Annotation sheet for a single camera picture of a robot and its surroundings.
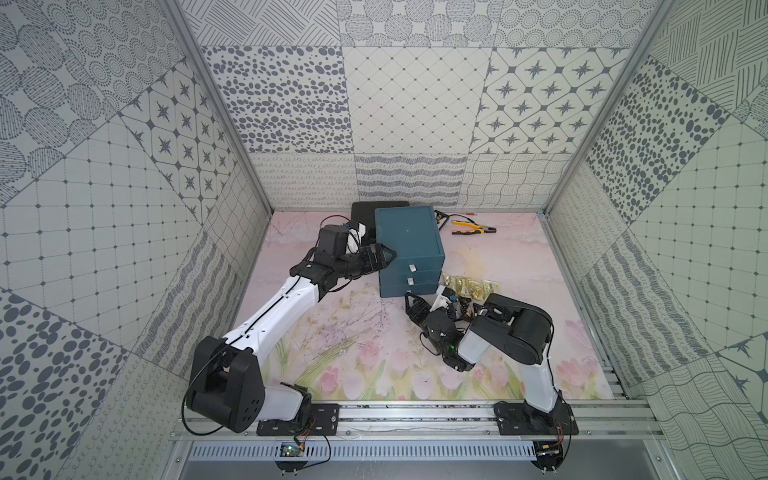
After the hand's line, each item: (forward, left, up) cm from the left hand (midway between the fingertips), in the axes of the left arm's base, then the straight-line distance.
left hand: (386, 252), depth 80 cm
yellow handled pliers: (+29, -35, -22) cm, 51 cm away
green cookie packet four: (+3, -34, -21) cm, 40 cm away
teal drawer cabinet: (+8, -7, -1) cm, 11 cm away
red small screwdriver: (+38, -33, -23) cm, 55 cm away
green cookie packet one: (+4, -21, -21) cm, 30 cm away
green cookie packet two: (+2, -25, -20) cm, 32 cm away
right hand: (-3, -7, -20) cm, 21 cm away
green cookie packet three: (+1, -30, -21) cm, 36 cm away
